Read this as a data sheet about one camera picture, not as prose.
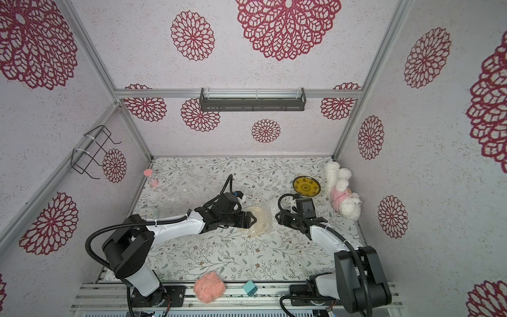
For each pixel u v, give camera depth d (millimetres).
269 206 937
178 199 1012
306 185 1064
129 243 498
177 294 741
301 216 698
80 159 725
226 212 692
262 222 922
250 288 744
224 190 701
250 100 942
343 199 898
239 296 750
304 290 750
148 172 1005
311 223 620
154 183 1078
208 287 711
